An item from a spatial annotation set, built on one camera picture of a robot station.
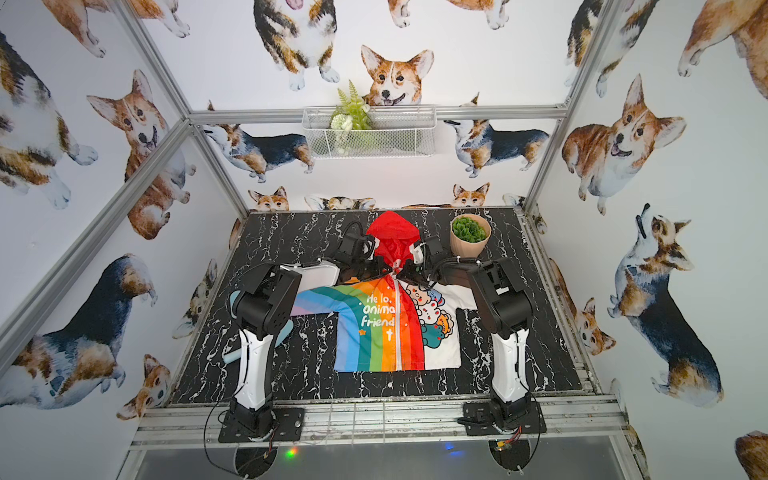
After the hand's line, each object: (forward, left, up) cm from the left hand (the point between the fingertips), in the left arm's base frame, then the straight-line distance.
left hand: (397, 265), depth 99 cm
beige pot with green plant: (+6, -24, +8) cm, 26 cm away
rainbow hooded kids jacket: (-19, +3, -3) cm, 19 cm away
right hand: (-3, +2, -1) cm, 4 cm away
